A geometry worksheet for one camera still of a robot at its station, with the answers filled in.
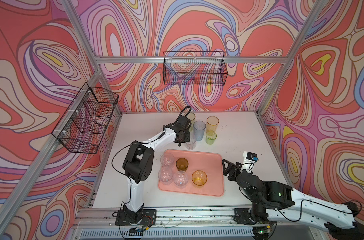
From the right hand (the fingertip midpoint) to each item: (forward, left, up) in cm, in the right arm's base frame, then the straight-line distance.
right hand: (228, 165), depth 71 cm
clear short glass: (+2, +32, -14) cm, 35 cm away
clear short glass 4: (0, +24, -17) cm, 29 cm away
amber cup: (+1, +13, -17) cm, 21 cm away
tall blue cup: (+33, +11, -10) cm, 36 cm away
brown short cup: (+9, +23, -15) cm, 29 cm away
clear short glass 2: (+12, +32, -16) cm, 38 cm away
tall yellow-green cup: (+38, +15, -5) cm, 41 cm away
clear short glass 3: (+22, +17, -15) cm, 31 cm away
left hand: (+25, +19, -11) cm, 33 cm away
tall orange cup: (+32, +2, -6) cm, 33 cm away
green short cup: (+27, +3, -14) cm, 31 cm away
